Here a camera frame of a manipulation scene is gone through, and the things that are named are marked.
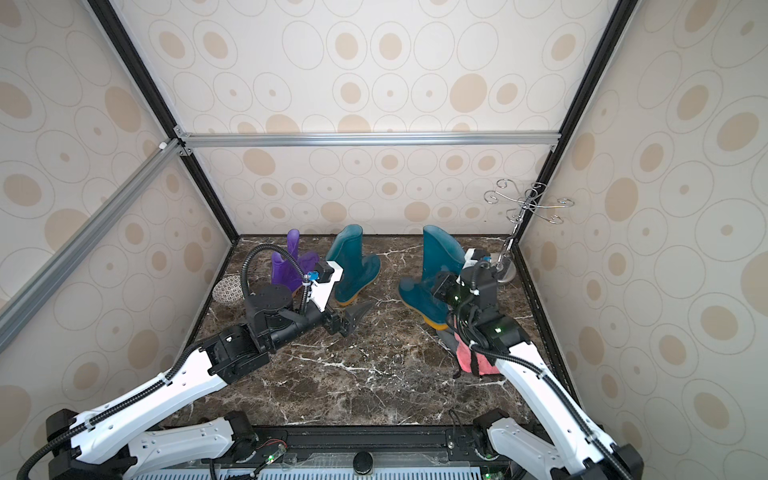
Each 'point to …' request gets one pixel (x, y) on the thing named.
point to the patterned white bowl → (228, 290)
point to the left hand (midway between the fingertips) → (363, 292)
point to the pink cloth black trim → (472, 361)
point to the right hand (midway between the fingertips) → (447, 268)
